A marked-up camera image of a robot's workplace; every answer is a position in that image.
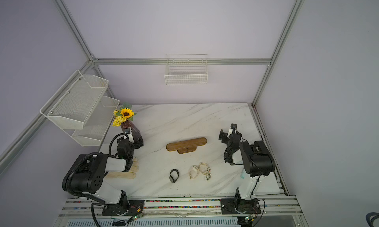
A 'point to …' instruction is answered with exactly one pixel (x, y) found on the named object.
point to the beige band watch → (193, 171)
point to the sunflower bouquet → (125, 113)
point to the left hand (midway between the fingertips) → (132, 137)
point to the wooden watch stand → (186, 146)
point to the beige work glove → (130, 174)
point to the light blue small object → (243, 175)
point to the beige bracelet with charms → (204, 168)
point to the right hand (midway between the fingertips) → (229, 132)
